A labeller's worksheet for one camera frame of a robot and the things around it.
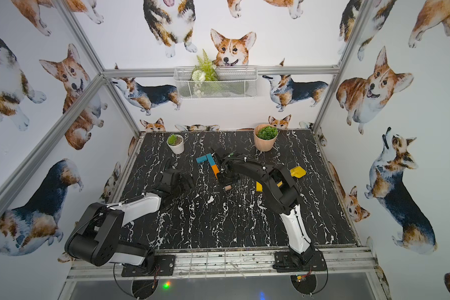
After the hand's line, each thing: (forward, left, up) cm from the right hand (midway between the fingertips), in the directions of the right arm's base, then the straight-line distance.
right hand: (223, 182), depth 93 cm
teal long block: (+17, +8, -3) cm, 19 cm away
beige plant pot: (+23, -21, +2) cm, 31 cm away
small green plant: (+24, +29, +6) cm, 38 cm away
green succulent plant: (+28, -24, +7) cm, 38 cm away
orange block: (+10, +5, -4) cm, 12 cm away
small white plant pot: (+23, +27, +4) cm, 36 cm away
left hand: (+2, +16, +2) cm, 16 cm away
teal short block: (+17, +13, -3) cm, 22 cm away
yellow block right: (-1, -18, -3) cm, 18 cm away
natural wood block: (-3, -3, +1) cm, 4 cm away
